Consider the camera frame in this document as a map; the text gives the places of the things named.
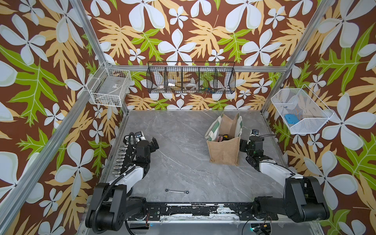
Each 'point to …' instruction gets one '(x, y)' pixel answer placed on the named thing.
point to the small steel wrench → (185, 192)
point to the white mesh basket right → (312, 113)
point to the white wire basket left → (109, 86)
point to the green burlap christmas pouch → (226, 152)
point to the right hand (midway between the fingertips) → (245, 140)
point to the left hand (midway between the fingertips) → (146, 138)
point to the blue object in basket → (291, 118)
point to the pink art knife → (220, 138)
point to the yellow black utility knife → (225, 137)
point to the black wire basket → (191, 77)
